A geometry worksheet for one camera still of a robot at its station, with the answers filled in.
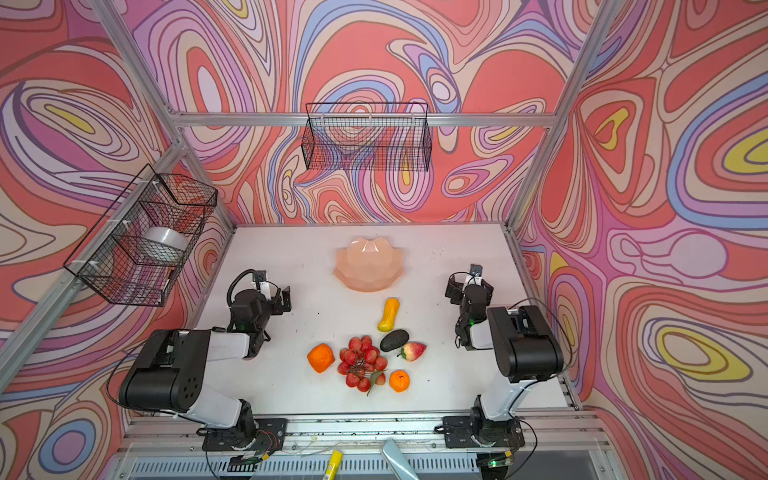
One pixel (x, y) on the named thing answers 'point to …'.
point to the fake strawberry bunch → (362, 364)
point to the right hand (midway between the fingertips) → (469, 283)
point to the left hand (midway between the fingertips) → (276, 285)
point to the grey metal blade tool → (397, 461)
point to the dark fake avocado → (394, 340)
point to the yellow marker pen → (333, 465)
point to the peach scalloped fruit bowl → (369, 265)
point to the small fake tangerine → (399, 381)
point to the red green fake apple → (411, 351)
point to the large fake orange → (320, 357)
